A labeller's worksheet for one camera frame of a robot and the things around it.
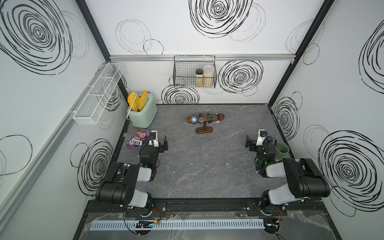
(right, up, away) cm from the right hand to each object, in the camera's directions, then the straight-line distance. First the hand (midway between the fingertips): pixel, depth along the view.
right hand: (256, 136), depth 90 cm
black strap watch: (-34, +11, +1) cm, 36 cm away
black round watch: (-28, +11, +3) cm, 30 cm away
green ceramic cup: (+16, -8, +2) cm, 18 cm away
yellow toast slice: (-71, +22, +4) cm, 75 cm away
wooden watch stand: (-31, +3, +14) cm, 34 cm away
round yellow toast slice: (-79, +23, +4) cm, 82 cm away
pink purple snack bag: (-74, -1, +6) cm, 74 cm away
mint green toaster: (-73, +11, +9) cm, 74 cm away
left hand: (-61, 0, -1) cm, 61 cm away
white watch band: (-23, +12, +2) cm, 26 cm away
